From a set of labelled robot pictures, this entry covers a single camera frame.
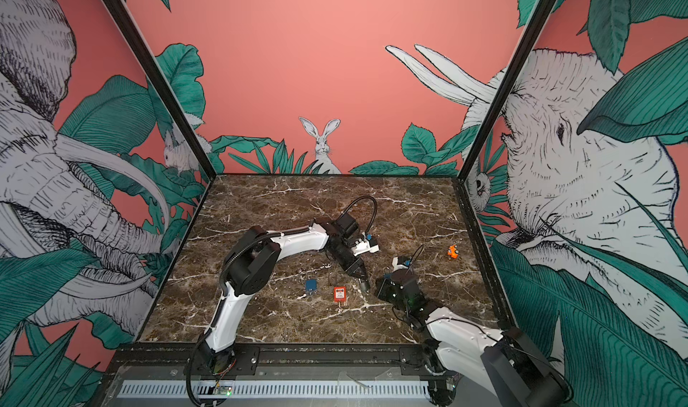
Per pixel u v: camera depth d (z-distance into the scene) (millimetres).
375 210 881
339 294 856
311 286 884
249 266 546
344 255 825
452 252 953
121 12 731
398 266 812
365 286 881
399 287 661
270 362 747
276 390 701
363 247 856
